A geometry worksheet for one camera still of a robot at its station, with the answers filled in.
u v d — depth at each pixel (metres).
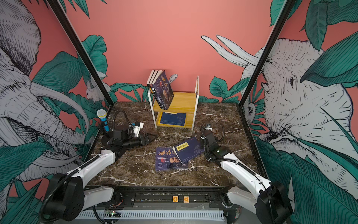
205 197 0.75
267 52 0.87
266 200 0.39
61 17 0.73
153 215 0.70
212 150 0.61
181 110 0.90
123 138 0.67
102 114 0.82
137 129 0.77
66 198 0.41
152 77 0.79
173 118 1.03
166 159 0.88
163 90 0.85
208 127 0.72
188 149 0.92
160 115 1.07
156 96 0.81
